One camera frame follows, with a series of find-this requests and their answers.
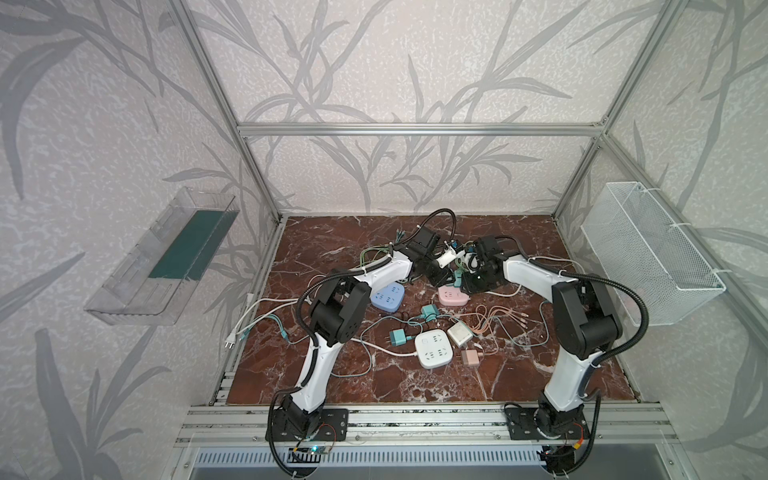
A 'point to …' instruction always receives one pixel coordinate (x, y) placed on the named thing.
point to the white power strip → (434, 347)
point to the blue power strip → (388, 297)
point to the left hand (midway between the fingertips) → (454, 266)
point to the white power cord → (230, 338)
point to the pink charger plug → (469, 357)
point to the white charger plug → (460, 333)
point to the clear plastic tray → (154, 281)
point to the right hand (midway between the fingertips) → (466, 278)
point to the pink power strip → (452, 296)
